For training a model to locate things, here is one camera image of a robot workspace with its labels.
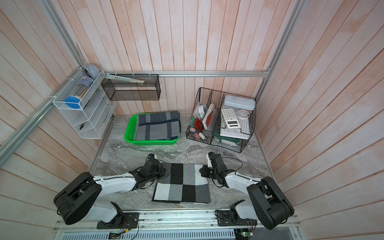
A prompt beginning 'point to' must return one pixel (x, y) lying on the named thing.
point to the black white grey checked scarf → (183, 183)
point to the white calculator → (230, 118)
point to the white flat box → (235, 132)
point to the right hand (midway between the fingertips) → (200, 169)
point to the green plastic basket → (130, 132)
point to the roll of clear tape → (243, 114)
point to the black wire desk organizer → (225, 120)
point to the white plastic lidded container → (240, 102)
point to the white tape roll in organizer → (200, 113)
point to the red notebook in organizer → (197, 123)
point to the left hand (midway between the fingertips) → (165, 172)
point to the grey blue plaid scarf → (158, 126)
